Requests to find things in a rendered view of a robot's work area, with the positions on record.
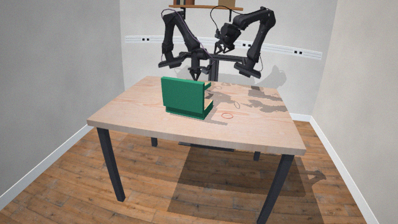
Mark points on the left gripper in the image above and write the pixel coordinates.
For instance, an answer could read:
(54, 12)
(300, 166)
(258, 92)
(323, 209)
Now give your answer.
(227, 43)

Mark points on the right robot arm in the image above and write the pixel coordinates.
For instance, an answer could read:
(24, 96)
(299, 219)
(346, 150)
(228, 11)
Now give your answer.
(171, 20)

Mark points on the green jewelry box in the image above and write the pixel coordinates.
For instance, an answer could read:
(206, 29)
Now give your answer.
(185, 97)

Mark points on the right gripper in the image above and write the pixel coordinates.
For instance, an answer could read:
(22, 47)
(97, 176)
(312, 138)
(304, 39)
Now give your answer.
(195, 64)

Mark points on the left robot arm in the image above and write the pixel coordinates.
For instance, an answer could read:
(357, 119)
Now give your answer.
(267, 21)

